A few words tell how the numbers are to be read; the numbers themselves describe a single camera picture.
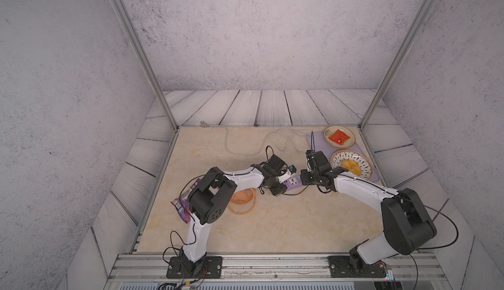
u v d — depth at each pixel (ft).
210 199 1.69
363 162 3.33
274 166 2.52
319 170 2.30
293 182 3.07
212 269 2.39
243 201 2.84
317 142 3.73
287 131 3.91
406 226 1.44
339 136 3.66
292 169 2.78
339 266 2.38
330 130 3.80
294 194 2.98
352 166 3.22
